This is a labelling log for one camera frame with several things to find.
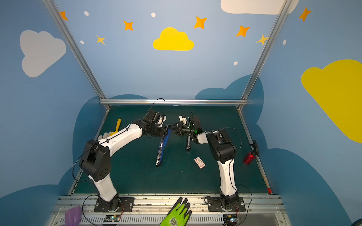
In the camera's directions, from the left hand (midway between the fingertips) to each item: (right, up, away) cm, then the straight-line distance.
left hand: (168, 132), depth 90 cm
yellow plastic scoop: (-41, +3, +18) cm, 45 cm away
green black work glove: (+8, -40, -19) cm, 45 cm away
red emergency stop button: (+50, -15, -5) cm, 52 cm away
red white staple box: (+21, -19, 0) cm, 28 cm away
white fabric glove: (-48, -4, +12) cm, 50 cm away
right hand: (+1, +3, +3) cm, 4 cm away
